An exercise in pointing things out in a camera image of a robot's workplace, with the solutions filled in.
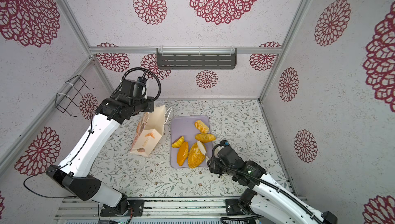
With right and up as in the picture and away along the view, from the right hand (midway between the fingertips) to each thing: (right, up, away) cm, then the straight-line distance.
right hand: (210, 161), depth 74 cm
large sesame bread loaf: (-7, -1, +11) cm, 13 cm away
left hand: (-29, +28, 0) cm, 41 cm away
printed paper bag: (-29, +15, 0) cm, 33 cm away
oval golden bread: (-2, +8, +21) cm, 22 cm away
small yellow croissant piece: (-18, +6, +16) cm, 25 cm away
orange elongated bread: (-15, +1, +14) cm, 21 cm away
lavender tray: (-16, +15, +32) cm, 39 cm away
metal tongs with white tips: (-3, +4, +3) cm, 6 cm away
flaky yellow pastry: (-3, +15, +25) cm, 29 cm away
